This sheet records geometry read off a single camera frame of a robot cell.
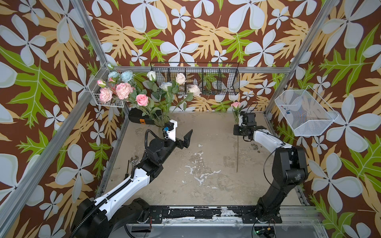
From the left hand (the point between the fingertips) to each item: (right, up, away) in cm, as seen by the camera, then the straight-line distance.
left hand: (184, 125), depth 71 cm
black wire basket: (+11, +30, +20) cm, 38 cm away
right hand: (+33, -1, +26) cm, 43 cm away
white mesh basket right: (+68, +7, +12) cm, 70 cm away
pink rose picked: (+35, +12, +28) cm, 46 cm away
